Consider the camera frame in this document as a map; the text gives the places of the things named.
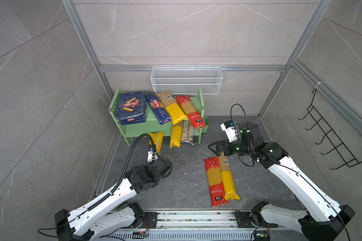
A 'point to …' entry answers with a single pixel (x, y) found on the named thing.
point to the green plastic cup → (204, 130)
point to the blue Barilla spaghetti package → (158, 107)
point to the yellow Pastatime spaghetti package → (157, 137)
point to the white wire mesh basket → (186, 80)
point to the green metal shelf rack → (128, 130)
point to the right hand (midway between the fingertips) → (217, 144)
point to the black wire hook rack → (350, 159)
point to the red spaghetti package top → (194, 116)
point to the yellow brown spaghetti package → (175, 112)
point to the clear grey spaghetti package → (188, 133)
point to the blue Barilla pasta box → (131, 108)
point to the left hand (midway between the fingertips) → (159, 161)
